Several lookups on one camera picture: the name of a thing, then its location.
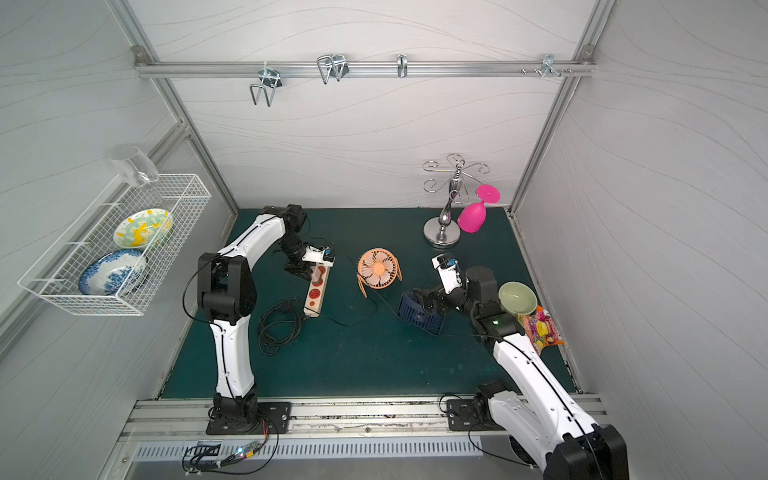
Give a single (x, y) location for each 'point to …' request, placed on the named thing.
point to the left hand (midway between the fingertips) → (309, 266)
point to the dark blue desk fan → (412, 309)
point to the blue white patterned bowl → (115, 273)
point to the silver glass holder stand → (444, 232)
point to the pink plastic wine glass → (472, 218)
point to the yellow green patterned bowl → (144, 228)
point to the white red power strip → (317, 294)
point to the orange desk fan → (379, 269)
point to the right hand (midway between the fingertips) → (431, 280)
